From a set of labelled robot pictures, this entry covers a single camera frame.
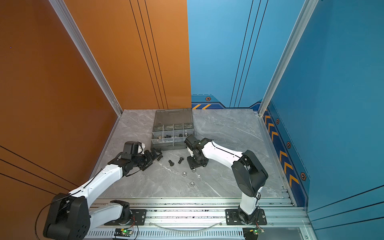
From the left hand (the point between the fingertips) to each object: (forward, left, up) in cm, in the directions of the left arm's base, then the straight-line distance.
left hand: (158, 155), depth 86 cm
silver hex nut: (-8, -15, -8) cm, 19 cm away
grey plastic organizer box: (+32, -2, -13) cm, 34 cm away
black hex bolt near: (+1, -12, -8) cm, 15 cm away
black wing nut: (-13, -20, -7) cm, 25 cm away
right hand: (-4, -20, -4) cm, 21 cm away
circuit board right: (-35, -49, -9) cm, 61 cm away
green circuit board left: (-36, +12, -10) cm, 39 cm away
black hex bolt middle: (-1, -7, -8) cm, 10 cm away
